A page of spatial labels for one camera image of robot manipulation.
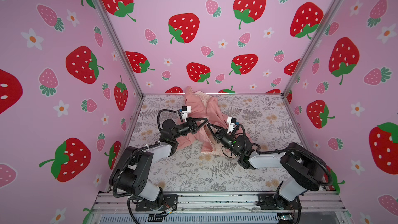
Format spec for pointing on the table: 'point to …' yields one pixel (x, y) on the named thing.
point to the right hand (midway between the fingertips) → (205, 127)
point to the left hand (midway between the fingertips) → (206, 121)
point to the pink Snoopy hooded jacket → (199, 106)
